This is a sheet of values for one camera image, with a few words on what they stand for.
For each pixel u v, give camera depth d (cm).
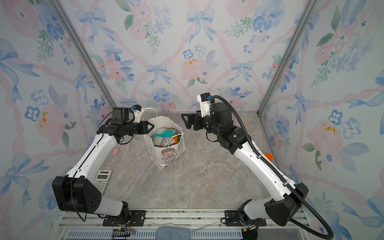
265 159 43
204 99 56
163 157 79
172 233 68
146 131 75
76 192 40
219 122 50
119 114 61
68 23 74
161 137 80
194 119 57
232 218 74
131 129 68
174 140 81
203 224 73
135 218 74
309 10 69
